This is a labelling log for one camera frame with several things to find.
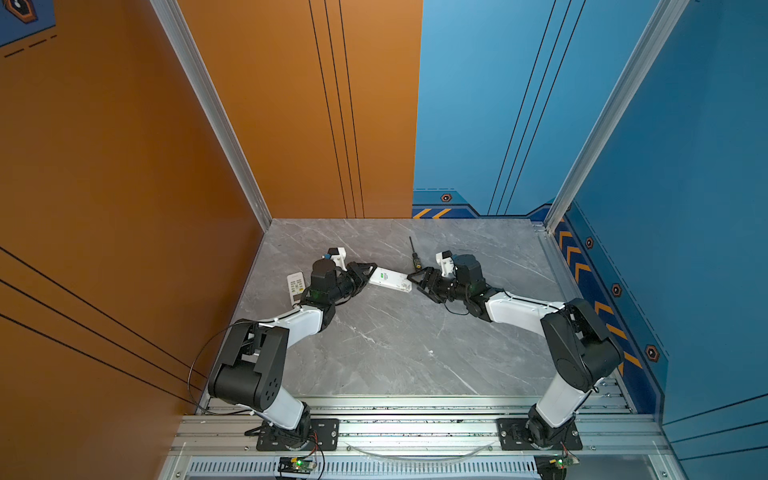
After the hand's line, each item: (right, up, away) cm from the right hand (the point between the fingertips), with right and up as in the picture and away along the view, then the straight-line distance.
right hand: (410, 282), depth 87 cm
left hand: (-9, +5, -1) cm, 11 cm away
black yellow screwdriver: (+3, +6, +21) cm, 22 cm away
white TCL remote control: (-5, +1, 0) cm, 6 cm away
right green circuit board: (+33, -41, -18) cm, 56 cm away
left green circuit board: (-28, -42, -17) cm, 53 cm away
